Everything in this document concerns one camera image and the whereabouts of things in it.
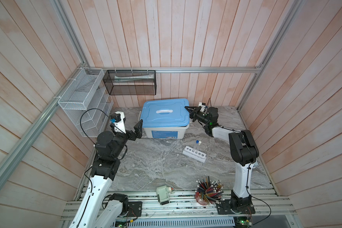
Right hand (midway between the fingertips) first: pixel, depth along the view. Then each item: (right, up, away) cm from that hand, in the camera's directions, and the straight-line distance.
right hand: (184, 107), depth 90 cm
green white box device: (-13, -48, -15) cm, 52 cm away
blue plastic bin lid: (-13, -4, +2) cm, 13 cm away
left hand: (-27, -9, -23) cm, 37 cm away
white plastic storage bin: (-12, -17, +3) cm, 21 cm away
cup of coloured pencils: (+10, -45, -21) cm, 50 cm away
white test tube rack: (+7, -30, 0) cm, 31 cm away
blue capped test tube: (+7, -21, -8) cm, 24 cm away
